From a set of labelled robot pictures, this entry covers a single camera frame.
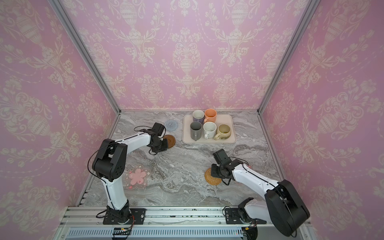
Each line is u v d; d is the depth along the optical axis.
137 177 0.87
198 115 1.12
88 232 0.71
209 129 1.05
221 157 0.69
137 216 0.74
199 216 0.76
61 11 0.71
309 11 0.69
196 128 0.98
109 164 0.51
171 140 1.03
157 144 0.82
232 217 0.73
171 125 1.12
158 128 0.82
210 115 1.10
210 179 0.85
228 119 1.14
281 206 0.41
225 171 0.63
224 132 1.00
